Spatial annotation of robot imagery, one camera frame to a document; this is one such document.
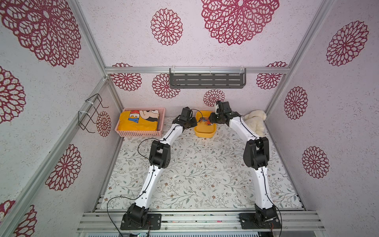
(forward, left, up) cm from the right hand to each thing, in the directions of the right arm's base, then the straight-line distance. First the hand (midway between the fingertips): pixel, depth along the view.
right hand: (210, 115), depth 102 cm
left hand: (+2, +10, -8) cm, 13 cm away
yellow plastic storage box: (-2, +3, -13) cm, 13 cm away
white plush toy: (+3, -34, -8) cm, 35 cm away
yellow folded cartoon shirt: (0, +52, -6) cm, 53 cm away
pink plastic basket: (-10, +39, -8) cm, 41 cm away
